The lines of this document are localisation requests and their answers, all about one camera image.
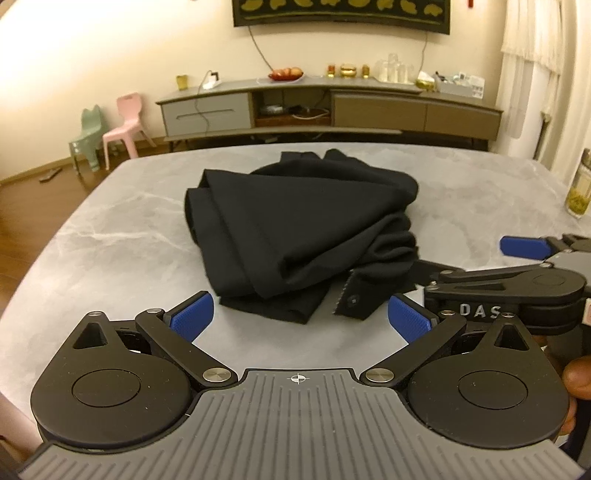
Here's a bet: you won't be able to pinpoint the black pants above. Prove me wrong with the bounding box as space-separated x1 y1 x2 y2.
184 148 420 325

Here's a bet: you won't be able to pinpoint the green plastic chair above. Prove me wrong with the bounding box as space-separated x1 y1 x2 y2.
68 105 110 179

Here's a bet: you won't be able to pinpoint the red plate of fruit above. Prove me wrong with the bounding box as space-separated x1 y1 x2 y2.
269 67 305 83

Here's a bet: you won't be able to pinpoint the person's right hand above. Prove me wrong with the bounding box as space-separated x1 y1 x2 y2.
561 356 591 435

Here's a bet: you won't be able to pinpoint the long grey-brown TV cabinet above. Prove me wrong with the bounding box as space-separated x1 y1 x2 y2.
156 76 504 151

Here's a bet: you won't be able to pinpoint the clear glasses on tray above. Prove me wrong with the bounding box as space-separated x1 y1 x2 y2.
373 53 416 84

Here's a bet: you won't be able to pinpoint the glass jar with tea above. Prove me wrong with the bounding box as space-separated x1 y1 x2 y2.
564 150 591 218

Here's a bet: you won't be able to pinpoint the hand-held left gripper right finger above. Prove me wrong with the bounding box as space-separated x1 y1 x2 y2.
359 294 533 394

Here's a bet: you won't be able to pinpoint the wall-mounted television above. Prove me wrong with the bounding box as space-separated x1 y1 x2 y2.
233 0 452 34

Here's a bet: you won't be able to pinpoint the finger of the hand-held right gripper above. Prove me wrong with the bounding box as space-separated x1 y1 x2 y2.
414 260 546 289
500 233 591 260

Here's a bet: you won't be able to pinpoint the power strip cable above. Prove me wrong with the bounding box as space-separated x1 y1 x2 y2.
191 87 211 136

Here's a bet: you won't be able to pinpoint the white standing air conditioner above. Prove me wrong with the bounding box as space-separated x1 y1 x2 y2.
508 60 554 160

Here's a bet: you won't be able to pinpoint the white curtain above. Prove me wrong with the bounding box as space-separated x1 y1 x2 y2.
496 0 591 175

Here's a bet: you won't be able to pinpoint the white storage box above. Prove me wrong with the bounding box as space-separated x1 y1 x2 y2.
434 71 487 100

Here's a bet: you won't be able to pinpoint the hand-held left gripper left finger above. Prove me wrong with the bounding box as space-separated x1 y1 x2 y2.
73 291 238 394

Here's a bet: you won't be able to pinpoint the pink plastic chair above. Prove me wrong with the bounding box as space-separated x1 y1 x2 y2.
102 92 157 171

